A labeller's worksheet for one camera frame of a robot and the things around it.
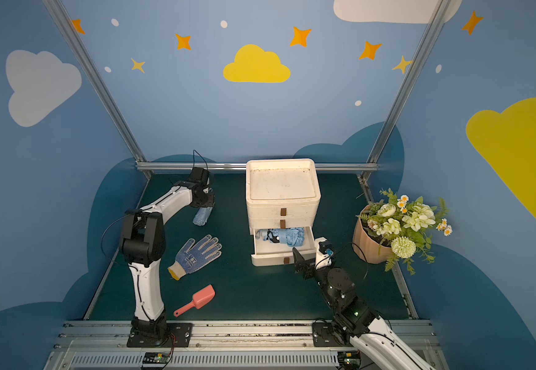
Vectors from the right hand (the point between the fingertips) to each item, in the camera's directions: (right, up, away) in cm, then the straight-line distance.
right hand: (311, 243), depth 77 cm
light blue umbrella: (-5, 0, +14) cm, 15 cm away
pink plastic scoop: (-39, -20, +3) cm, 44 cm away
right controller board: (+12, -37, -4) cm, 39 cm away
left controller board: (-50, -35, -5) cm, 62 cm away
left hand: (-43, +16, +25) cm, 52 cm away
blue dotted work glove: (-46, -9, +14) cm, 49 cm away
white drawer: (-15, -6, +9) cm, 19 cm away
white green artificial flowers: (+26, +7, -10) cm, 28 cm away
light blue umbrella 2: (-44, +8, +22) cm, 50 cm away
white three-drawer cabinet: (-9, +16, +5) cm, 19 cm away
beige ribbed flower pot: (+22, -3, +6) cm, 23 cm away
